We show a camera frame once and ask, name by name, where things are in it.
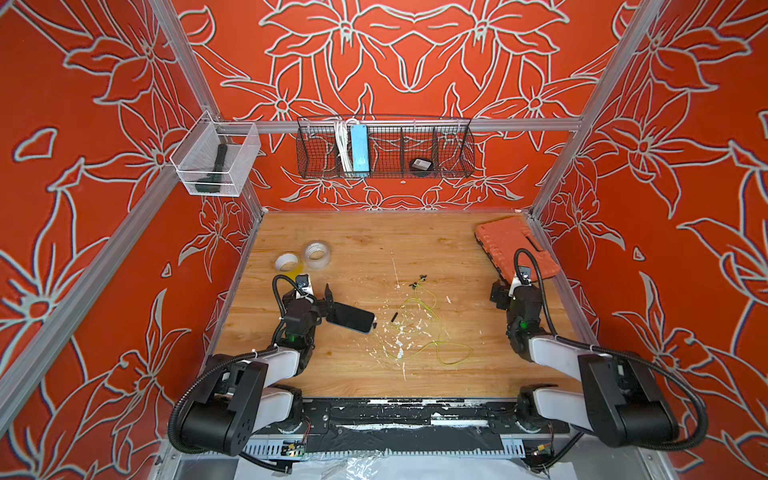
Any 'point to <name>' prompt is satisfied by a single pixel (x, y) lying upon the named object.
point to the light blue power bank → (360, 155)
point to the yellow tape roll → (288, 265)
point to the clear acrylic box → (214, 157)
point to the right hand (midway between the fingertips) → (515, 280)
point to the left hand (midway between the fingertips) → (311, 285)
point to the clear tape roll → (317, 254)
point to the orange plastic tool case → (500, 239)
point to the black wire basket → (393, 144)
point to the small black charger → (420, 164)
